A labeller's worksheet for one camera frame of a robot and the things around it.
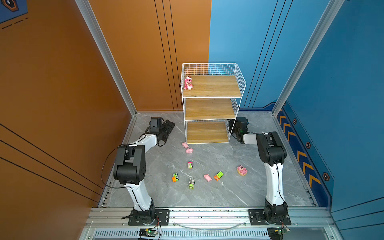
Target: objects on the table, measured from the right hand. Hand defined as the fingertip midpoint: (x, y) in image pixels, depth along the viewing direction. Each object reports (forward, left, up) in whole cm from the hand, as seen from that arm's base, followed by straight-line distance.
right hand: (224, 119), depth 108 cm
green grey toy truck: (-45, +23, -5) cm, 50 cm away
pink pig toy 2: (-24, +25, -4) cm, 35 cm away
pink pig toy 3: (-41, +14, -5) cm, 44 cm away
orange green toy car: (-42, +33, -4) cm, 53 cm away
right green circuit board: (-66, -20, -7) cm, 69 cm away
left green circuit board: (-67, +43, -8) cm, 80 cm away
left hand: (-10, +36, +5) cm, 38 cm away
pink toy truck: (-34, +24, -4) cm, 42 cm away
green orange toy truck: (-41, +8, -4) cm, 42 cm away
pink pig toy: (-20, +28, -4) cm, 34 cm away
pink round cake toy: (-38, -6, -5) cm, 39 cm away
